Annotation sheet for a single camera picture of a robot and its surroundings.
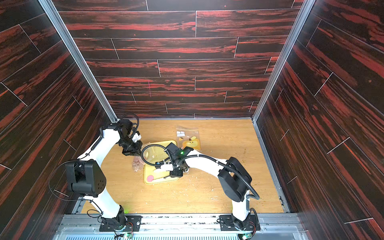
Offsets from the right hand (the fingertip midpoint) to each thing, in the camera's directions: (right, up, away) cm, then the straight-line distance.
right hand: (175, 167), depth 88 cm
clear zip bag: (+7, +18, +20) cm, 28 cm away
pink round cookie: (-16, -7, +1) cm, 17 cm away
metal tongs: (-1, -3, -7) cm, 8 cm away
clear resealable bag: (-25, +1, +6) cm, 26 cm away
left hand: (-19, +8, -1) cm, 21 cm away
